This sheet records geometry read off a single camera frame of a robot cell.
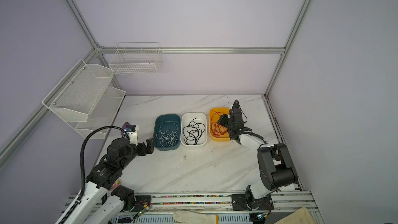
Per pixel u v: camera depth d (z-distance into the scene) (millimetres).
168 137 944
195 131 992
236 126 714
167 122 1010
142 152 663
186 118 1025
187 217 692
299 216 701
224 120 819
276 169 449
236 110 752
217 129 992
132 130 632
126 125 1014
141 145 656
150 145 674
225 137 980
